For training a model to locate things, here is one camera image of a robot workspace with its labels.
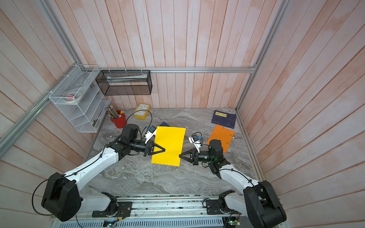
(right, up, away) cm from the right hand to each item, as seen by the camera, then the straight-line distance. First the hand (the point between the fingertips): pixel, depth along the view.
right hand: (180, 143), depth 72 cm
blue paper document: (-13, +10, +39) cm, 42 cm away
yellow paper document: (-4, +3, -3) cm, 5 cm away
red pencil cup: (-45, +11, +32) cm, 56 cm away
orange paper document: (+34, +1, +33) cm, 48 cm away
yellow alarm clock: (-32, +21, +46) cm, 60 cm away
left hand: (-7, -6, 0) cm, 9 cm away
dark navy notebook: (+36, +14, +41) cm, 56 cm away
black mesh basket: (-38, +39, +24) cm, 60 cm away
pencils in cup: (-49, +18, +29) cm, 59 cm away
